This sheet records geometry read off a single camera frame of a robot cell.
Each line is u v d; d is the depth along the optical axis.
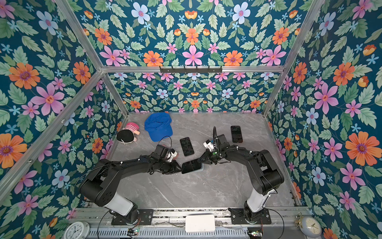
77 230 0.68
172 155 0.86
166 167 0.80
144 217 0.74
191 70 0.93
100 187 0.45
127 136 0.97
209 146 0.86
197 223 0.68
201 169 0.83
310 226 0.68
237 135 1.04
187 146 1.01
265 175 0.47
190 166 0.98
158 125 1.08
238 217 0.73
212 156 0.80
